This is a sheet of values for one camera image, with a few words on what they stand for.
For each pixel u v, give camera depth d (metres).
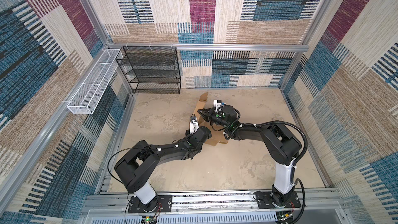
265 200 0.73
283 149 0.51
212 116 0.81
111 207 0.75
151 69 1.11
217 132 0.80
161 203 0.73
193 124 0.78
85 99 0.70
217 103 0.88
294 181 0.59
